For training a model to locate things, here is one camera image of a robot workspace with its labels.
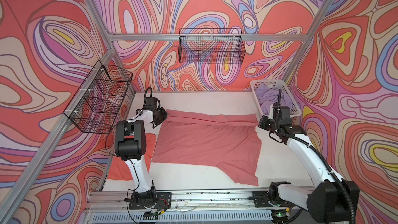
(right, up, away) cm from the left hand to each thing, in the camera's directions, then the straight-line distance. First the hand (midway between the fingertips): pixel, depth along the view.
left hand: (169, 113), depth 102 cm
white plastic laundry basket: (+77, +23, +14) cm, 81 cm away
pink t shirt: (+40, -17, -10) cm, 44 cm away
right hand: (+55, -5, -18) cm, 58 cm away
